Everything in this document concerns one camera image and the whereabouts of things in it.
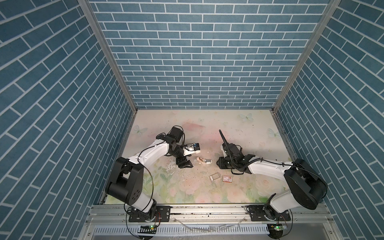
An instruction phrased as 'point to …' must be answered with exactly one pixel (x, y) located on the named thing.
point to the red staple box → (227, 178)
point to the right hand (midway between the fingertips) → (216, 161)
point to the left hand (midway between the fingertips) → (190, 158)
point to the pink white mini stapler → (203, 160)
